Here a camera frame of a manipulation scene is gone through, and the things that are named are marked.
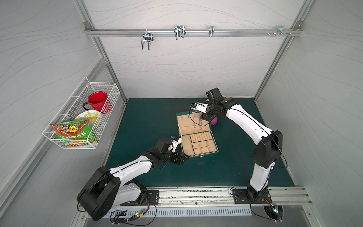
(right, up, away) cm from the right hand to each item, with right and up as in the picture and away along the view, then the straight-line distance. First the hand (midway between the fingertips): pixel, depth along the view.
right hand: (204, 108), depth 87 cm
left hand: (-13, -28, -4) cm, 31 cm away
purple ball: (+10, -9, +14) cm, 19 cm away
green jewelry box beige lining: (-4, -19, +5) cm, 20 cm away
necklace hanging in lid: (-2, -9, +5) cm, 10 cm away
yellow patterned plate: (-57, -4, -19) cm, 60 cm away
